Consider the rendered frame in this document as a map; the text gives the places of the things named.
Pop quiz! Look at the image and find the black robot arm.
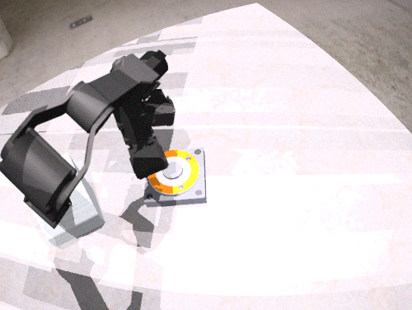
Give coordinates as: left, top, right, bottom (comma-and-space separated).
0, 50, 176, 229

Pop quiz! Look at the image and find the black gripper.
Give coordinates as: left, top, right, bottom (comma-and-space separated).
115, 105, 169, 180

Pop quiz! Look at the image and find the yellow round plate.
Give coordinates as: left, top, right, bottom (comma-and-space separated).
148, 150, 199, 195

